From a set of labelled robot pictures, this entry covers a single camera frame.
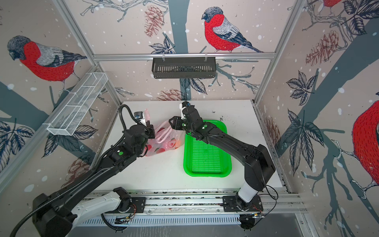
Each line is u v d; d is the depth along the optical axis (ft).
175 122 2.25
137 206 2.39
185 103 2.37
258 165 1.49
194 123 1.98
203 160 2.95
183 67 3.49
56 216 1.23
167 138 2.39
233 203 2.42
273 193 2.16
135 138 1.77
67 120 2.35
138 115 2.04
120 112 1.68
